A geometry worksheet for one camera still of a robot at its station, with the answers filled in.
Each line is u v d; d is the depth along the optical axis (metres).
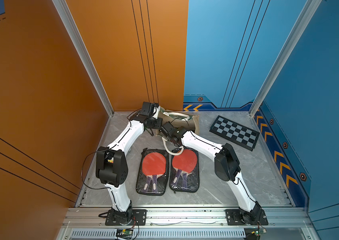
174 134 0.68
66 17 0.72
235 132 1.03
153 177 0.85
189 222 0.72
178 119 0.83
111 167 0.48
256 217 0.64
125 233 0.71
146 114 0.70
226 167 0.54
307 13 0.71
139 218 0.73
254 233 0.70
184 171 0.87
